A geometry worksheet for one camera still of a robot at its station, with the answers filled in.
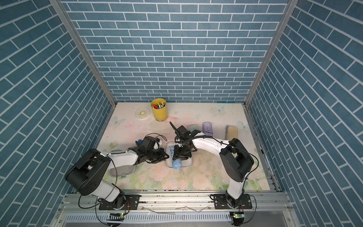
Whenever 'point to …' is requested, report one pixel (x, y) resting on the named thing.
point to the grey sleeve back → (194, 126)
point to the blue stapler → (140, 141)
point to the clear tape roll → (142, 113)
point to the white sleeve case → (231, 132)
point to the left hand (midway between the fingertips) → (172, 158)
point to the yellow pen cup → (159, 108)
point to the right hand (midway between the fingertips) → (175, 159)
